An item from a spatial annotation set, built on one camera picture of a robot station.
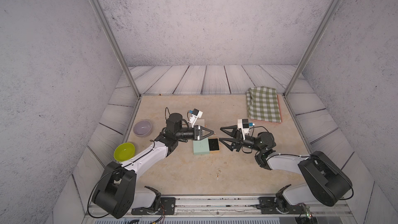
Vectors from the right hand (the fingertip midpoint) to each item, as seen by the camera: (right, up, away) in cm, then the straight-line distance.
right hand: (222, 136), depth 71 cm
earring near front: (-1, -24, +11) cm, 26 cm away
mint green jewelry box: (-10, -10, +19) cm, 24 cm away
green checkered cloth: (+34, +15, +44) cm, 57 cm away
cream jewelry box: (-11, +3, +31) cm, 33 cm away
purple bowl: (-47, 0, +28) cm, 55 cm away
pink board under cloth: (+44, +8, +37) cm, 58 cm away
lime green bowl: (-54, -13, +19) cm, 59 cm away
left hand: (-4, 0, +1) cm, 4 cm away
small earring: (0, -21, +13) cm, 25 cm away
